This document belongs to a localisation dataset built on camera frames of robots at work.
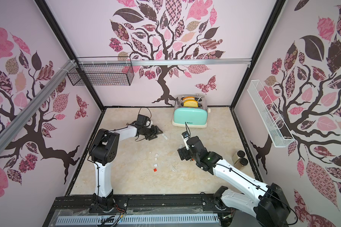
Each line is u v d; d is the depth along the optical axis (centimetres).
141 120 84
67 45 82
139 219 70
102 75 121
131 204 75
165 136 101
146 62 92
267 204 39
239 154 82
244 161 80
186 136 69
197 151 59
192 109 96
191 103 96
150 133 92
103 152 55
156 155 92
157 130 94
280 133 64
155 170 86
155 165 88
